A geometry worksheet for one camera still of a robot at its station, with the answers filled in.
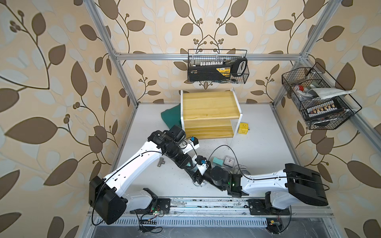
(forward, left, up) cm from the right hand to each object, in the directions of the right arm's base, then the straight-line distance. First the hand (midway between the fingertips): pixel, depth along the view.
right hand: (189, 163), depth 74 cm
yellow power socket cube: (+27, -36, -10) cm, 46 cm away
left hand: (-2, 0, +2) cm, 3 cm away
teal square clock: (+4, -16, -10) cm, 19 cm away
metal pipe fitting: (+7, +18, -13) cm, 23 cm away
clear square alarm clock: (+6, -23, -13) cm, 27 cm away
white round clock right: (0, -31, -12) cm, 33 cm away
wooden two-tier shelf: (+16, -10, +18) cm, 26 cm away
